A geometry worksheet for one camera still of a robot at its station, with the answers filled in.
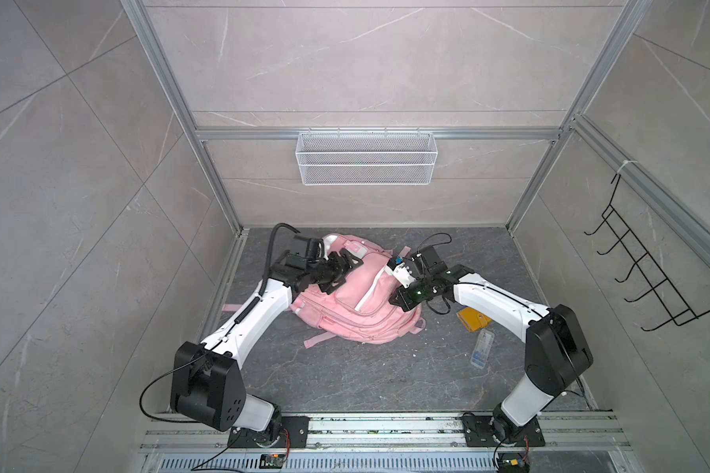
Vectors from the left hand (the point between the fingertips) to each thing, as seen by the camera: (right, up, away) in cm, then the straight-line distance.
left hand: (355, 262), depth 80 cm
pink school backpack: (+1, -13, +2) cm, 13 cm away
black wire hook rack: (+69, -1, -11) cm, 70 cm away
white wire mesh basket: (+3, +36, +21) cm, 41 cm away
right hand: (+11, -11, +7) cm, 17 cm away
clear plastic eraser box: (+38, -27, +8) cm, 47 cm away
